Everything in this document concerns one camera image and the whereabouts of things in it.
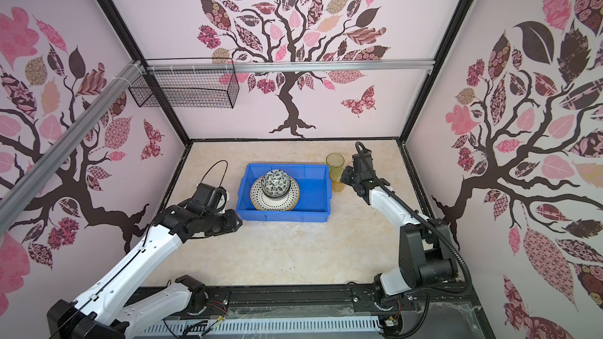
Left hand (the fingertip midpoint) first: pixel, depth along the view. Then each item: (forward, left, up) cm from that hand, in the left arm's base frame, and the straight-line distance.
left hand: (237, 228), depth 76 cm
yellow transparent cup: (+28, -36, -9) cm, 46 cm away
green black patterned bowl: (+21, -11, -4) cm, 24 cm away
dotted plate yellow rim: (+14, -6, -9) cm, 18 cm away
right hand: (+24, -40, +1) cm, 47 cm away
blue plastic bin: (+28, -27, -13) cm, 41 cm away
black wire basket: (+76, +39, +3) cm, 85 cm away
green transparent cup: (+33, -36, -4) cm, 49 cm away
